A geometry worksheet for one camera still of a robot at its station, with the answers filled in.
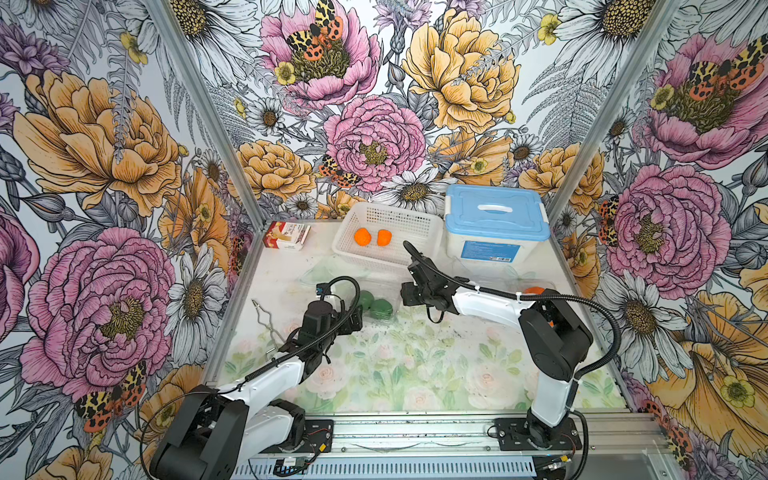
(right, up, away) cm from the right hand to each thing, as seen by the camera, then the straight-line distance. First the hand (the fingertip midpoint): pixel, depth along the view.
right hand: (410, 298), depth 94 cm
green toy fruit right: (-9, -3, -4) cm, 10 cm away
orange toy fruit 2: (-8, +19, +18) cm, 28 cm away
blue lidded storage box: (+26, +22, +3) cm, 34 cm away
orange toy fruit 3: (+40, +2, +4) cm, 40 cm away
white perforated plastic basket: (-12, +21, +19) cm, 31 cm away
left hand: (-19, -5, -4) cm, 20 cm away
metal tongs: (-43, -8, 0) cm, 44 cm away
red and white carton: (-45, +20, +19) cm, 53 cm away
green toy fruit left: (-13, 0, 0) cm, 13 cm away
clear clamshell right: (+38, +3, +12) cm, 40 cm away
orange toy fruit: (-16, +19, +17) cm, 30 cm away
